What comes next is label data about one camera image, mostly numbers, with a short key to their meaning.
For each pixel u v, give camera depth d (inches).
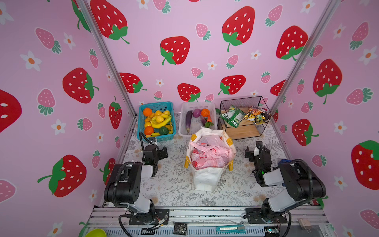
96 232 26.5
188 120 43.7
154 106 45.9
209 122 42.3
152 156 28.9
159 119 42.2
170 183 33.8
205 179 29.2
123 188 17.6
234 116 36.4
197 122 44.9
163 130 39.6
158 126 41.3
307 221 28.2
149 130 40.5
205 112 45.0
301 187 17.8
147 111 44.0
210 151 31.9
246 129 47.7
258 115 35.6
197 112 45.0
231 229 27.6
